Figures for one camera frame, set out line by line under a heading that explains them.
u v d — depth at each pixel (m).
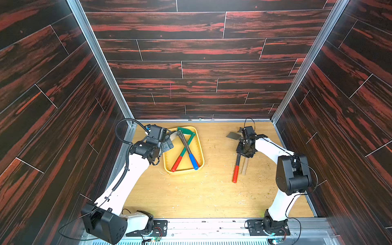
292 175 0.49
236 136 1.08
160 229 0.72
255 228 0.73
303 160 0.51
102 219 0.37
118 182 0.43
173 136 1.08
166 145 0.69
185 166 0.94
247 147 0.80
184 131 1.05
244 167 0.94
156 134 0.57
